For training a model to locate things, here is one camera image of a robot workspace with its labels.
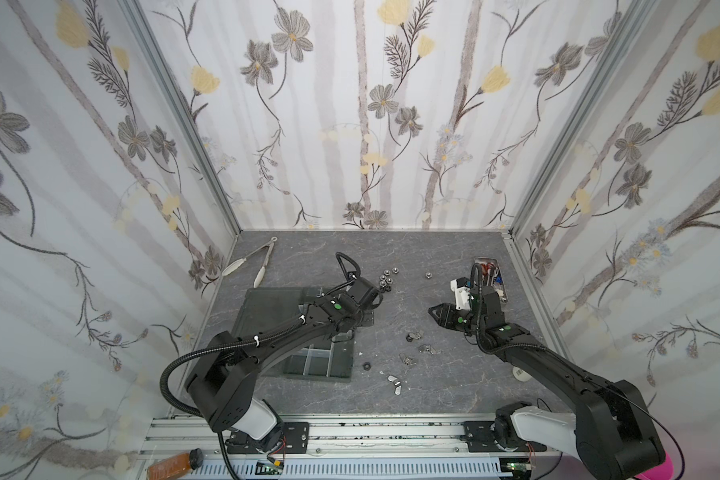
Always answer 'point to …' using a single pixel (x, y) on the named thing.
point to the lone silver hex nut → (428, 275)
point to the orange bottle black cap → (175, 465)
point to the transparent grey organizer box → (329, 360)
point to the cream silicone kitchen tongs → (261, 273)
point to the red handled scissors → (488, 269)
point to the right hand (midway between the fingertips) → (427, 304)
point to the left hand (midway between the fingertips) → (362, 306)
